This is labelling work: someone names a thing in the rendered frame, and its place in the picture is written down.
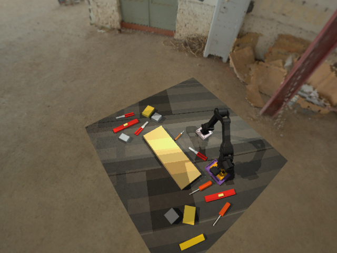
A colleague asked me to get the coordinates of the purple rectangular tray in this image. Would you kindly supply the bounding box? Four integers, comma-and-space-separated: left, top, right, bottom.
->
205, 159, 230, 185

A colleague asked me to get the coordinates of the orange-handled awl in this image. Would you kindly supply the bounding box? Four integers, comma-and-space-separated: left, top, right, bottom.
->
213, 202, 230, 226
189, 181, 212, 195

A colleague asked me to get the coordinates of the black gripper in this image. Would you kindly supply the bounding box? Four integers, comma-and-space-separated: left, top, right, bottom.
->
210, 159, 222, 176

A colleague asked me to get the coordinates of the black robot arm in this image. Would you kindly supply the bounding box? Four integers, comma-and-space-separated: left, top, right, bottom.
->
200, 107, 235, 173

